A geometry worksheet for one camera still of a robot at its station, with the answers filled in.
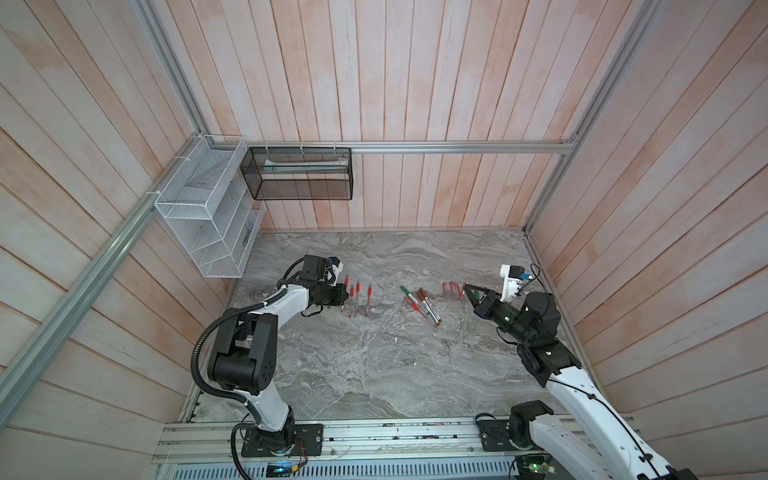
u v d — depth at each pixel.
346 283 0.96
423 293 1.01
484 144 0.96
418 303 0.98
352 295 1.01
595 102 0.84
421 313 0.96
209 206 0.69
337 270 0.88
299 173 1.04
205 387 0.44
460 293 0.76
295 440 0.72
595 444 0.46
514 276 0.67
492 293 0.69
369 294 1.01
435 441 0.75
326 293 0.81
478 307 0.68
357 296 1.01
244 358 0.47
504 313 0.65
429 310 0.97
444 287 1.04
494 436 0.74
